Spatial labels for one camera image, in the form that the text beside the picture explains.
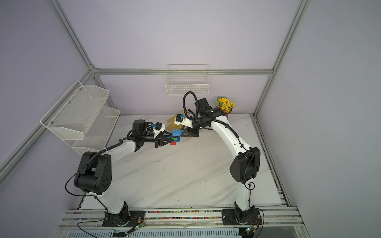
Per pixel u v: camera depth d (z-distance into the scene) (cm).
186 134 73
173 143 84
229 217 74
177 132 77
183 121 67
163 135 82
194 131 70
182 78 94
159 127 73
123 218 66
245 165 52
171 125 71
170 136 81
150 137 76
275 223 73
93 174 47
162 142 78
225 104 91
